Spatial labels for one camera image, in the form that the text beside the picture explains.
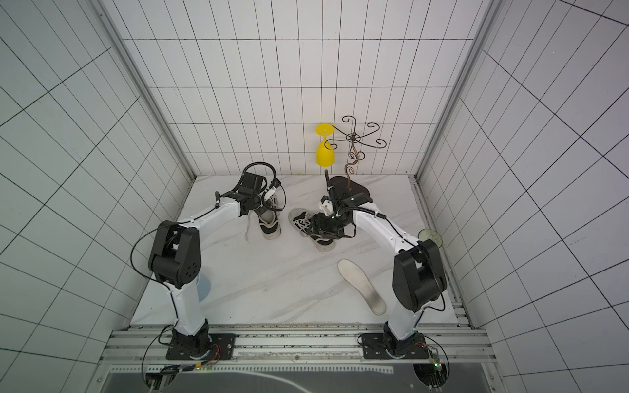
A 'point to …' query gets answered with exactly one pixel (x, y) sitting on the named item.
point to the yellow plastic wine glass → (325, 151)
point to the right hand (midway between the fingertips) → (316, 227)
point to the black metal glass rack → (355, 137)
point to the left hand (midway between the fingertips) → (259, 200)
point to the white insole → (360, 282)
